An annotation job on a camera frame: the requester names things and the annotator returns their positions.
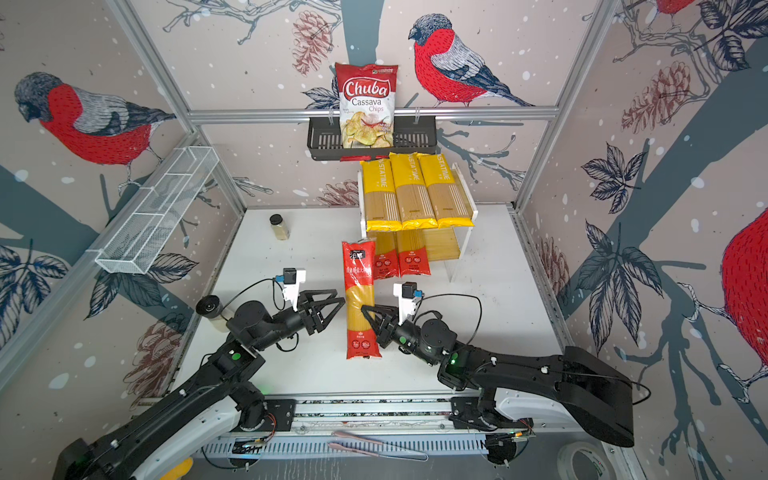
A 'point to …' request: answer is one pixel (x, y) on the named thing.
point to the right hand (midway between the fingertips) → (357, 317)
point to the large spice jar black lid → (209, 306)
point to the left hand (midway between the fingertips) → (337, 301)
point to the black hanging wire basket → (411, 134)
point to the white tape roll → (564, 460)
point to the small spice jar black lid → (276, 219)
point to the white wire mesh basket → (145, 232)
